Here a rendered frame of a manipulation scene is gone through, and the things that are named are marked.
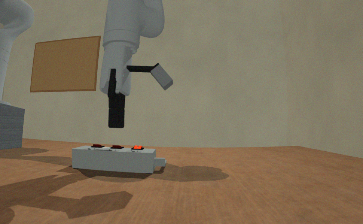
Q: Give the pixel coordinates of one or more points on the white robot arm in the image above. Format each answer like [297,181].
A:
[126,21]

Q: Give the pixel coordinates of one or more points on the grey power strip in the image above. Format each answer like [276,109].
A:
[116,158]

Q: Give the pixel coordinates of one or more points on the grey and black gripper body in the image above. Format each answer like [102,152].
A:
[117,56]

